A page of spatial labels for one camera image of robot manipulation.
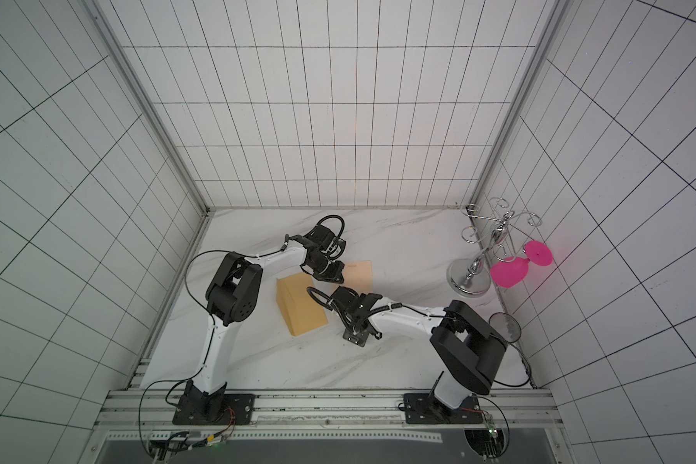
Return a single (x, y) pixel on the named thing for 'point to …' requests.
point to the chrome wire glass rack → (471, 276)
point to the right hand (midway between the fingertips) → (363, 310)
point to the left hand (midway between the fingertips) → (338, 285)
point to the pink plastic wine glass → (512, 272)
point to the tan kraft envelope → (301, 312)
